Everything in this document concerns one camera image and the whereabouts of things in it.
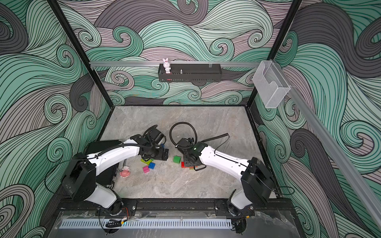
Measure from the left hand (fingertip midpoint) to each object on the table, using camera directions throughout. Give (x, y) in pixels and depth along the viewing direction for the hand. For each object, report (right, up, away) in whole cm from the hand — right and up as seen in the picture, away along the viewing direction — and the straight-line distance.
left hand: (162, 154), depth 85 cm
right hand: (+16, -4, -3) cm, 17 cm away
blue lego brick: (-6, -7, +1) cm, 9 cm away
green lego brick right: (+8, -4, +5) cm, 11 cm away
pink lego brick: (-10, -9, +1) cm, 13 cm away
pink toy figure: (-21, -10, -2) cm, 23 cm away
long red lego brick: (+13, -2, -12) cm, 17 cm away
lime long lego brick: (-10, -6, +3) cm, 12 cm away
